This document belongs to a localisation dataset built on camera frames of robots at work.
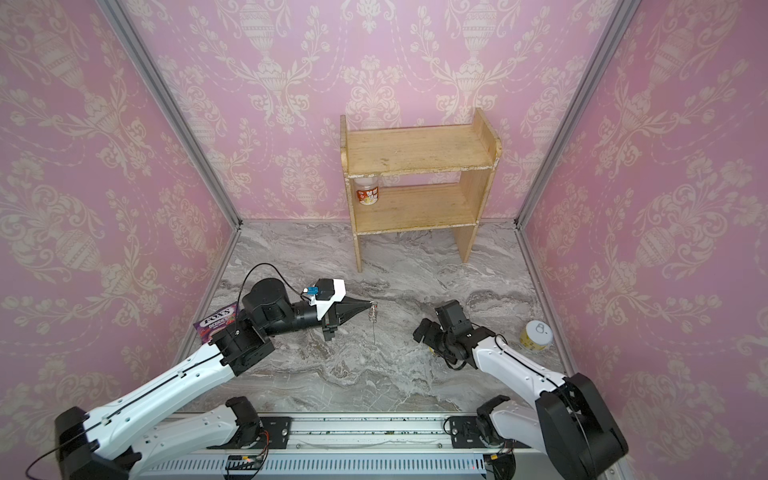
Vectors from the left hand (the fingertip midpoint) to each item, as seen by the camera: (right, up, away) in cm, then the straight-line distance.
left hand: (368, 307), depth 61 cm
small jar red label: (-3, +30, +32) cm, 44 cm away
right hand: (+15, -14, +26) cm, 33 cm away
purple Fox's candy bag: (-48, -10, +30) cm, 58 cm away
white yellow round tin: (+46, -13, +24) cm, 54 cm away
